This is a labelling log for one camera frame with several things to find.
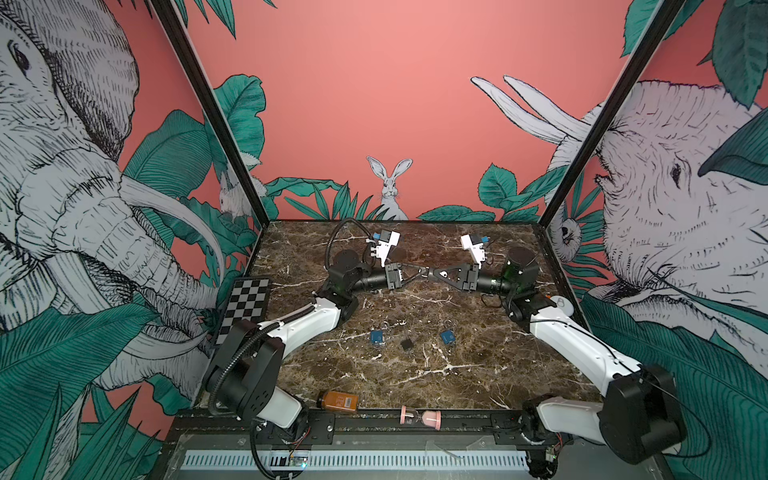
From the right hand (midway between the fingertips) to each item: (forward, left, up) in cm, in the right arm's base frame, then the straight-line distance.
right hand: (436, 277), depth 69 cm
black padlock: (-5, +6, -29) cm, 30 cm away
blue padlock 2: (-2, -6, -29) cm, 30 cm away
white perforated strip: (-33, +18, -29) cm, 48 cm away
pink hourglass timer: (-25, 0, -27) cm, 37 cm away
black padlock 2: (+1, +1, -1) cm, 2 cm away
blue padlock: (-3, +15, -29) cm, 33 cm away
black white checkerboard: (+7, +57, -25) cm, 62 cm away
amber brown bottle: (-21, +24, -25) cm, 41 cm away
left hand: (+1, +2, +1) cm, 3 cm away
